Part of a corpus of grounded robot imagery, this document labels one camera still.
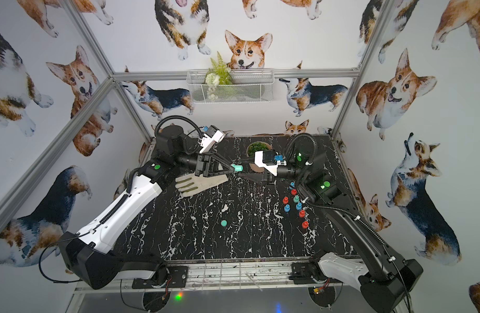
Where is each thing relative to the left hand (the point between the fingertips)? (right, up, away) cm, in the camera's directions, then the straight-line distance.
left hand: (234, 172), depth 56 cm
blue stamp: (+21, -20, +34) cm, 45 cm away
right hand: (+1, +2, -1) cm, 3 cm away
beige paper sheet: (-26, -10, +42) cm, 51 cm away
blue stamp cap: (+27, -19, +34) cm, 47 cm away
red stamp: (+25, -13, +39) cm, 49 cm away
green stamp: (+26, -16, +36) cm, 48 cm away
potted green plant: (+7, +9, +44) cm, 46 cm away
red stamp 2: (+21, -17, +36) cm, 45 cm away
